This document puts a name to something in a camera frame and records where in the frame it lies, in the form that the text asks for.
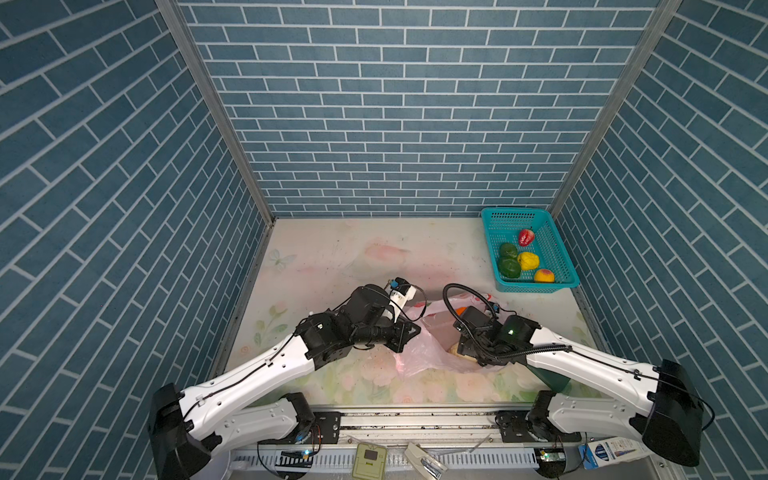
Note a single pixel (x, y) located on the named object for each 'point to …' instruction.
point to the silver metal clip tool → (429, 466)
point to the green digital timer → (370, 462)
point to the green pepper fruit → (513, 271)
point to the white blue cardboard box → (606, 451)
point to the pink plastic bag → (430, 352)
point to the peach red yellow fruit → (544, 276)
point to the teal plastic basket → (504, 225)
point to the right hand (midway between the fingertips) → (463, 346)
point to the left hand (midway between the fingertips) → (422, 334)
